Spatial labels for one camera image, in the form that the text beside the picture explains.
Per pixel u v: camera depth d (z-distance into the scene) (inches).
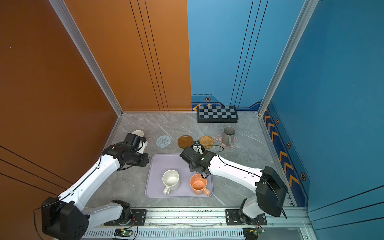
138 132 38.8
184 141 40.3
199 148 28.2
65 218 15.2
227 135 36.7
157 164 36.2
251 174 17.6
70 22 29.1
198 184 33.3
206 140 40.2
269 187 16.1
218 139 41.0
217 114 45.5
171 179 33.3
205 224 28.5
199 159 24.0
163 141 40.3
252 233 27.8
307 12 28.0
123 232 27.9
